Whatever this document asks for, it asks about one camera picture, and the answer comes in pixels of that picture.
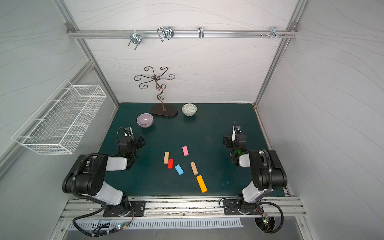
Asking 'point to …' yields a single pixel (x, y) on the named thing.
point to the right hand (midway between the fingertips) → (234, 134)
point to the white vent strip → (164, 224)
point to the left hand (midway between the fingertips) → (134, 136)
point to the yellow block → (202, 183)
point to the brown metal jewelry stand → (160, 109)
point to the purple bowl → (145, 120)
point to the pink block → (185, 151)
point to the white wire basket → (53, 130)
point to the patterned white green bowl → (189, 109)
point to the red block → (170, 163)
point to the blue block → (179, 169)
